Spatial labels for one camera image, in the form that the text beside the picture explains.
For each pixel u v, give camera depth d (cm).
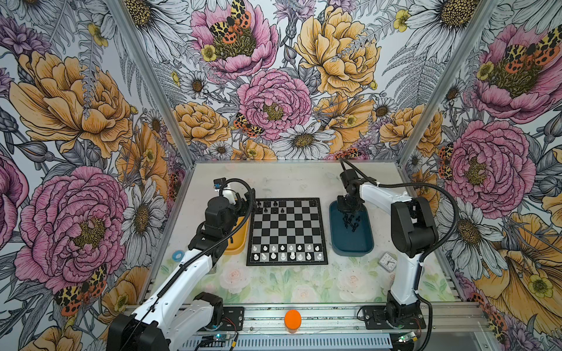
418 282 59
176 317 55
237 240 88
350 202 86
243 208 59
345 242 92
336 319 76
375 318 74
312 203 102
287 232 92
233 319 73
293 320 66
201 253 52
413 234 54
